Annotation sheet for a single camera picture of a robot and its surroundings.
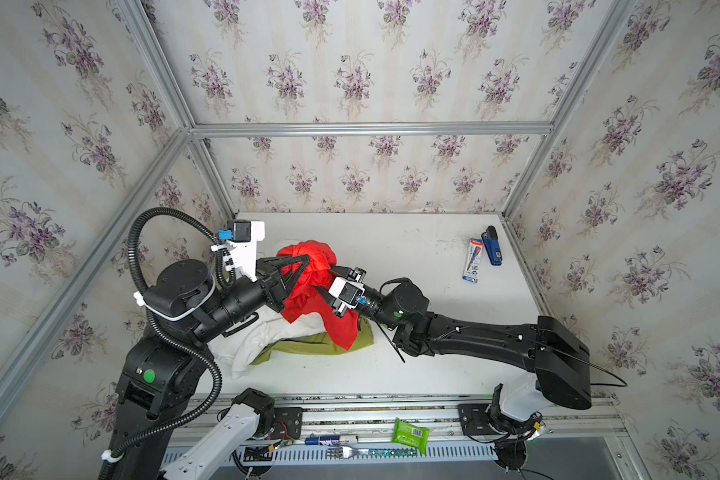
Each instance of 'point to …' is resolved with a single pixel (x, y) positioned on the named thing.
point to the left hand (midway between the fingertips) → (306, 252)
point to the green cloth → (319, 344)
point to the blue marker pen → (324, 440)
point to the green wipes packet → (406, 433)
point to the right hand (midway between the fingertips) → (308, 266)
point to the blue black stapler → (492, 244)
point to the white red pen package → (474, 254)
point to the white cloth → (238, 348)
